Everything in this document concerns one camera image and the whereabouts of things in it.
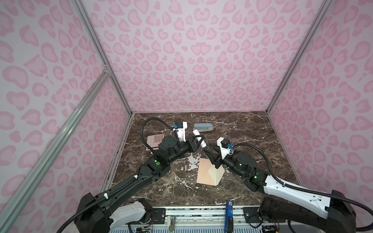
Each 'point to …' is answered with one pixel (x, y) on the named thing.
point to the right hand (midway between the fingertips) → (207, 147)
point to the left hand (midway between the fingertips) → (204, 135)
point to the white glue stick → (196, 133)
